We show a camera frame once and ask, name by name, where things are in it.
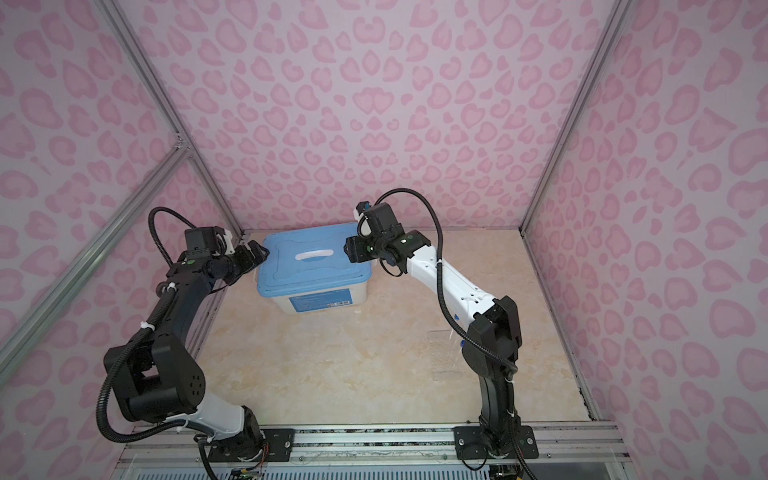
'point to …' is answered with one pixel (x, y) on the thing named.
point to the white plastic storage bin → (321, 302)
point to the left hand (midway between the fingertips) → (257, 252)
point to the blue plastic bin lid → (310, 260)
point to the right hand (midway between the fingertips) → (357, 242)
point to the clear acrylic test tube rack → (444, 355)
